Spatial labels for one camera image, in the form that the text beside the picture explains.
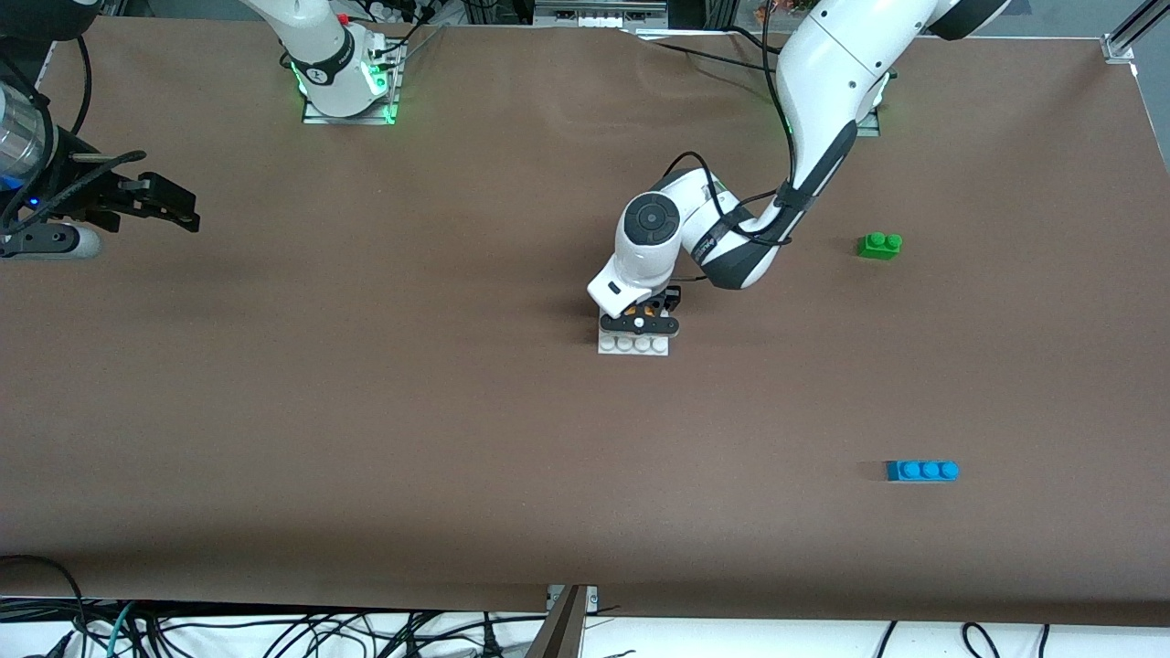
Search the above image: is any white studded base plate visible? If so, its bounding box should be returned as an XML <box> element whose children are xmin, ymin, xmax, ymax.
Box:
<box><xmin>598</xmin><ymin>309</ymin><xmax>670</xmax><ymax>357</ymax></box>

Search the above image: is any blue toy block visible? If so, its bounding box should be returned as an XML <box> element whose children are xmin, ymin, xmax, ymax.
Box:
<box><xmin>885</xmin><ymin>460</ymin><xmax>961</xmax><ymax>483</ymax></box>

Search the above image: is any brown table cover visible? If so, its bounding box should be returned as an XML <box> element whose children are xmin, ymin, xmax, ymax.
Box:
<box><xmin>0</xmin><ymin>16</ymin><xmax>1170</xmax><ymax>630</ymax></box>

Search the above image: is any white power strip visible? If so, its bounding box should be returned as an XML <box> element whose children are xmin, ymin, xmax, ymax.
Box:
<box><xmin>533</xmin><ymin>0</ymin><xmax>670</xmax><ymax>29</ymax></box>

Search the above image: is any aluminium corner profile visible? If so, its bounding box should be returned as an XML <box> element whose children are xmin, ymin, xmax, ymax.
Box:
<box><xmin>1101</xmin><ymin>0</ymin><xmax>1170</xmax><ymax>65</ymax></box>

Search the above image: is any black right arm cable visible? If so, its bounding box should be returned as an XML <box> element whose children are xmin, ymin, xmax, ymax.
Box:
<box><xmin>0</xmin><ymin>35</ymin><xmax>147</xmax><ymax>229</ymax></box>

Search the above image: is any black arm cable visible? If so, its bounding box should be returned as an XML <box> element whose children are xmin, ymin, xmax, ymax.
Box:
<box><xmin>662</xmin><ymin>0</ymin><xmax>798</xmax><ymax>280</ymax></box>
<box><xmin>0</xmin><ymin>35</ymin><xmax>147</xmax><ymax>229</ymax></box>

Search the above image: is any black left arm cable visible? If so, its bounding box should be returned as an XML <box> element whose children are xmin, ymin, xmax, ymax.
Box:
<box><xmin>662</xmin><ymin>0</ymin><xmax>798</xmax><ymax>280</ymax></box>

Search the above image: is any long black table cable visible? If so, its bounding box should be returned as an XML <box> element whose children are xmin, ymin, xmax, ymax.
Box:
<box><xmin>629</xmin><ymin>33</ymin><xmax>782</xmax><ymax>74</ymax></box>

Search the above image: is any black base cable bundle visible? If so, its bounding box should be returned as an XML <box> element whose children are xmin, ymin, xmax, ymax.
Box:
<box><xmin>364</xmin><ymin>0</ymin><xmax>451</xmax><ymax>72</ymax></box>

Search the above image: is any dark frame beam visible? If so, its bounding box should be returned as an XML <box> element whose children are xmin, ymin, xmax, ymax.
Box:
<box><xmin>524</xmin><ymin>586</ymin><xmax>588</xmax><ymax>658</ymax></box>

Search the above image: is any black looped floor cable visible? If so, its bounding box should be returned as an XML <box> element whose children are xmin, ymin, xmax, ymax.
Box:
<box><xmin>0</xmin><ymin>554</ymin><xmax>89</xmax><ymax>658</ymax></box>

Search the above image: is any teal floor cable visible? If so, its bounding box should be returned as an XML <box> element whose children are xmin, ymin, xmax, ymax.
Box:
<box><xmin>103</xmin><ymin>600</ymin><xmax>139</xmax><ymax>658</ymax></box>

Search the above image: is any black floor cable tangle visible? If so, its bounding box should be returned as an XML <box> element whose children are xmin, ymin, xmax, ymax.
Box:
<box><xmin>137</xmin><ymin>606</ymin><xmax>549</xmax><ymax>658</ymax></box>

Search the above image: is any curled black floor cable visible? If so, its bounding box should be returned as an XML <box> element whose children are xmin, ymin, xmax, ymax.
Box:
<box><xmin>962</xmin><ymin>621</ymin><xmax>1005</xmax><ymax>658</ymax></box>

